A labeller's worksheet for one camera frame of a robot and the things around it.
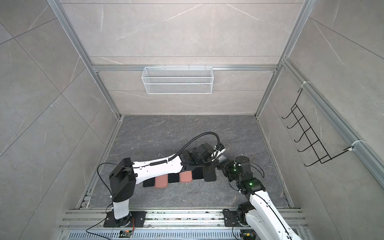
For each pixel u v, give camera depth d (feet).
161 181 2.80
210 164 2.31
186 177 2.82
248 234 2.30
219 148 2.21
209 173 2.89
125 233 2.31
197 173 2.89
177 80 3.30
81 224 2.46
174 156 1.84
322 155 1.91
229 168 2.35
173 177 2.82
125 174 1.70
